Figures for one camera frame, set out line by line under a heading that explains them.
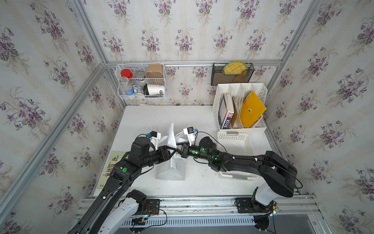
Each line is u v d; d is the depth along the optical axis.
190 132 0.69
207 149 0.60
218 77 0.96
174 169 0.66
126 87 0.90
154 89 0.93
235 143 0.98
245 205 0.73
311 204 0.75
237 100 0.93
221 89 1.01
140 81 0.93
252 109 0.97
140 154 0.53
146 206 0.72
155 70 0.87
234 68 0.95
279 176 0.44
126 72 0.91
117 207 0.56
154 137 0.64
